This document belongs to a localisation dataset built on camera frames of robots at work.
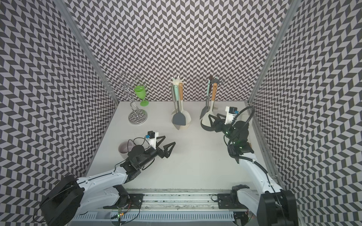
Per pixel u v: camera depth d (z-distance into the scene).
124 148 0.85
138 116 1.09
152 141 0.67
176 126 1.04
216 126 0.67
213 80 0.76
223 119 0.68
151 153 0.67
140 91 0.99
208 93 0.82
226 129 0.68
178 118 0.91
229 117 0.66
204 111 0.91
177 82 0.75
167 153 0.68
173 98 0.81
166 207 0.70
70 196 0.40
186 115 0.94
